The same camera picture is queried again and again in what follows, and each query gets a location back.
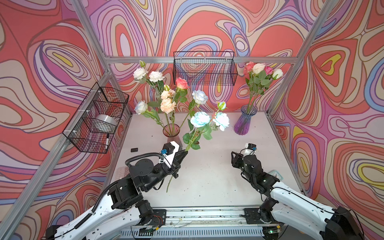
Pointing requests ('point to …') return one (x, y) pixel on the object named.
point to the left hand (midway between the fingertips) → (186, 151)
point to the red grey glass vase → (172, 131)
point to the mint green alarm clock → (276, 174)
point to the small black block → (134, 150)
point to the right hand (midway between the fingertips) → (234, 156)
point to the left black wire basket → (92, 127)
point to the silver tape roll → (104, 121)
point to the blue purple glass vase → (242, 125)
